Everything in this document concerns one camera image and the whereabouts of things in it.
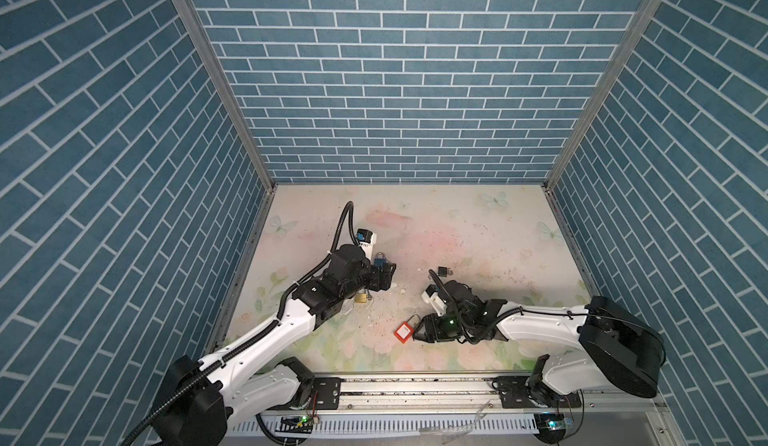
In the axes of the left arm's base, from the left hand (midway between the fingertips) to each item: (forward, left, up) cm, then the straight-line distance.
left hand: (385, 264), depth 80 cm
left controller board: (-33, +22, -19) cm, 44 cm away
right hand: (-14, -8, -13) cm, 21 cm away
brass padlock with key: (-2, +8, -17) cm, 18 cm away
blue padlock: (+11, +2, -16) cm, 20 cm away
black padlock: (+6, -19, -16) cm, 25 cm away
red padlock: (-13, -5, -14) cm, 20 cm away
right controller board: (-35, -40, -16) cm, 55 cm away
